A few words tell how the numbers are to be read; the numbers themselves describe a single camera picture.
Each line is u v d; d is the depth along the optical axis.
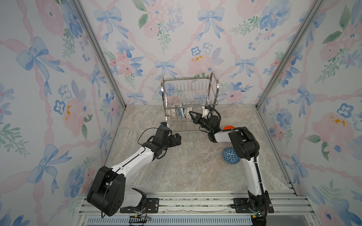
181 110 0.99
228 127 1.00
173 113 0.99
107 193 0.41
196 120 0.90
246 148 0.60
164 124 0.78
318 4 0.68
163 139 0.67
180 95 1.16
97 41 0.82
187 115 0.97
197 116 0.91
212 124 0.82
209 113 0.90
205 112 0.90
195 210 0.73
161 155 0.75
